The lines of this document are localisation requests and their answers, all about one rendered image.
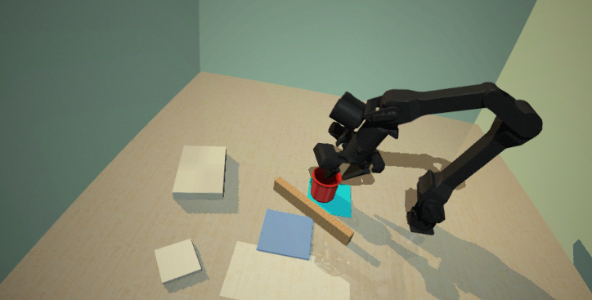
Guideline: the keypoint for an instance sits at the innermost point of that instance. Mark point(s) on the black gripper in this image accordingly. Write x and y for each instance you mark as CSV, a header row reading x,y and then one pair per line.
x,y
355,153

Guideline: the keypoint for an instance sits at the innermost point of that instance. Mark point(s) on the tan wooden beam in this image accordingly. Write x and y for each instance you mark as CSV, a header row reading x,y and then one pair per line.
x,y
322,218

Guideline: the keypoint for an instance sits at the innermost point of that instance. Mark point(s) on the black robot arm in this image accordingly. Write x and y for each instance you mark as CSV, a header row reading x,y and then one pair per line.
x,y
515,124

